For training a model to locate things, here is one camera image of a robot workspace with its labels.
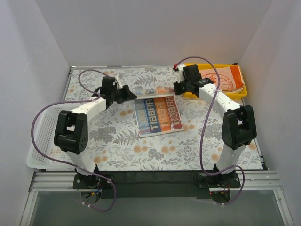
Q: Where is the striped rabbit print towel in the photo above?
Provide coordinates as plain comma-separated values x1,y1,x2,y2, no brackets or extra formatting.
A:
134,86,183,138

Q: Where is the orange patterned towel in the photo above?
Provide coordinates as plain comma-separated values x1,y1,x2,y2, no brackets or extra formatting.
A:
199,65,245,91

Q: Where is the white towel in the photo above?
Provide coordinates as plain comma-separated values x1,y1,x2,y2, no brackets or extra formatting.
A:
223,86,244,94

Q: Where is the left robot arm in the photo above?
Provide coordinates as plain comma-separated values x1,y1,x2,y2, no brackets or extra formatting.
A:
54,77,137,176

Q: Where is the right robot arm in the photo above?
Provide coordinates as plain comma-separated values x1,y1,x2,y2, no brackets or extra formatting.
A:
173,64,257,186

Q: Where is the yellow plastic tray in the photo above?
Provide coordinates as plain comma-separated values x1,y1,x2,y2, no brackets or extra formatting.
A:
197,64,247,100

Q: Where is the white plastic basket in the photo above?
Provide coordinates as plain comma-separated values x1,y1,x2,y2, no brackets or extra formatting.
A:
26,104,74,171

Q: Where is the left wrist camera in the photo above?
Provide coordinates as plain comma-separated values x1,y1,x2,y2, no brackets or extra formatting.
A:
113,73,123,90

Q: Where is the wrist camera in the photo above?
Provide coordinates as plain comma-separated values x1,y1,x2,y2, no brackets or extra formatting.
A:
173,63,186,83
113,73,123,90

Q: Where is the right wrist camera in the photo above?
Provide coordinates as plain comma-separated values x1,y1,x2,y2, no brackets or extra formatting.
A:
173,63,186,83

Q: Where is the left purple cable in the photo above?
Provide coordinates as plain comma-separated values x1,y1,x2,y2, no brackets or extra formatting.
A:
31,69,118,212

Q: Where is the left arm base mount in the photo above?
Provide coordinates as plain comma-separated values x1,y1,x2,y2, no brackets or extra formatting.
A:
72,168,117,198

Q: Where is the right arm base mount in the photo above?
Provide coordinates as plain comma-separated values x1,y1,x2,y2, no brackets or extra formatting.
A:
193,170,241,205

